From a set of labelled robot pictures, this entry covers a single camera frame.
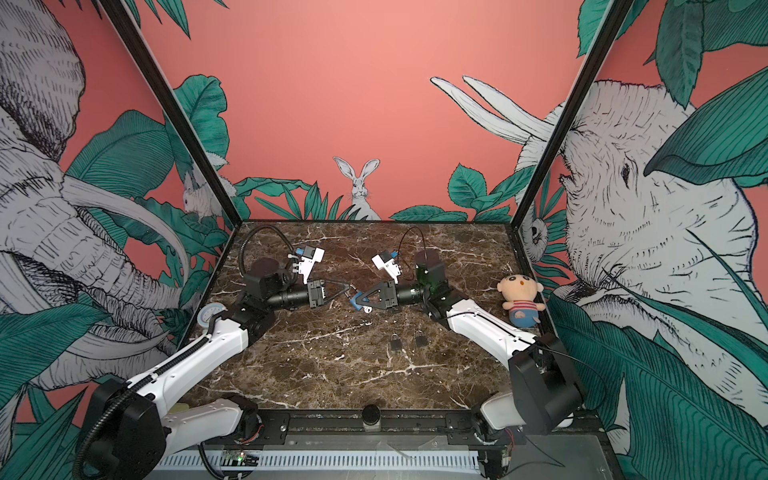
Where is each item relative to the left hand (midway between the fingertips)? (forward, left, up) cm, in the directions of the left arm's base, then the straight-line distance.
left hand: (349, 288), depth 70 cm
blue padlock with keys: (-2, -1, -2) cm, 3 cm away
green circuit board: (-30, +27, -26) cm, 49 cm away
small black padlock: (-3, -12, -26) cm, 29 cm away
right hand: (-4, -2, -1) cm, 5 cm away
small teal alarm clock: (+8, +46, -22) cm, 52 cm away
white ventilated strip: (-33, -16, -26) cm, 45 cm away
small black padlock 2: (-3, -19, -27) cm, 33 cm away
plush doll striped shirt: (+9, -52, -20) cm, 56 cm away
